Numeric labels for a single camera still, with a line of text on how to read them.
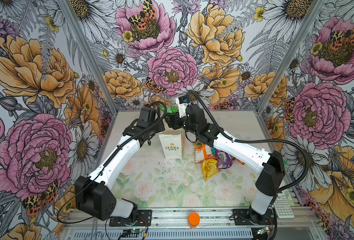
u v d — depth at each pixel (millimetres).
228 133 556
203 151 917
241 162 517
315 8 719
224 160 872
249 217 667
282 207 764
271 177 436
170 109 742
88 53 876
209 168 847
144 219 731
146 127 582
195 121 578
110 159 456
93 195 397
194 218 675
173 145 832
